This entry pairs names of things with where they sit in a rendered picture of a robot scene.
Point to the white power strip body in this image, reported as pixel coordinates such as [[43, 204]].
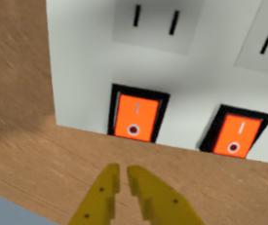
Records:
[[185, 73]]

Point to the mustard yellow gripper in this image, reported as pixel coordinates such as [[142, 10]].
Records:
[[158, 201]]

